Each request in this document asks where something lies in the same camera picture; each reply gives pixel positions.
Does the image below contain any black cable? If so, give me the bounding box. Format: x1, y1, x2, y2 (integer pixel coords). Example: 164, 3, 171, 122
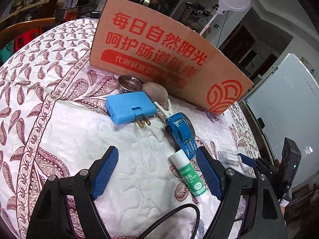
137, 203, 201, 239

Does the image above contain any small clear plastic box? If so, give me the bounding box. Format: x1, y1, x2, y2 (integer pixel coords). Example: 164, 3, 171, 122
217, 151, 243, 171

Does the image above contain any grey brown stone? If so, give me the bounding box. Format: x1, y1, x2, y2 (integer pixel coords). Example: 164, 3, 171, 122
142, 82, 168, 106

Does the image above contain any blue plug adapter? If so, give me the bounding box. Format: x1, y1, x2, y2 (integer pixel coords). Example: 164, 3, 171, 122
105, 91, 157, 126

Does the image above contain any person in black jacket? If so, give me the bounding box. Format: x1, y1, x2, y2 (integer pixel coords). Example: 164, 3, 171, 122
148, 0, 165, 14

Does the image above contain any whiteboard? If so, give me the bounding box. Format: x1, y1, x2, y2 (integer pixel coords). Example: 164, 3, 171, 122
245, 53, 318, 188

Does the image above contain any green white glue stick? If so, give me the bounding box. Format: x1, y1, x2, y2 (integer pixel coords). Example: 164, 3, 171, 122
169, 149, 209, 204

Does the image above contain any brown cardboard box red print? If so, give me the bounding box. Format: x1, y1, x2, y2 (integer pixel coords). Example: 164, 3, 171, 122
90, 0, 252, 115

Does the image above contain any patterned quilt bedspread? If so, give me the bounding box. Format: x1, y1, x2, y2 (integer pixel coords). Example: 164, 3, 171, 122
0, 17, 261, 239

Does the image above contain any white plastic clip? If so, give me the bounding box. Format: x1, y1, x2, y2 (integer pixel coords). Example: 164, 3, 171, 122
153, 99, 173, 123

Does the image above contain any blue toy car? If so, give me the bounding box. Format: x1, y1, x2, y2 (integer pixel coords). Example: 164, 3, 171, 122
165, 112, 197, 160

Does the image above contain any round metal strainer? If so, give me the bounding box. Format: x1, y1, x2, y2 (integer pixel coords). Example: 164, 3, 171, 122
118, 75, 143, 93

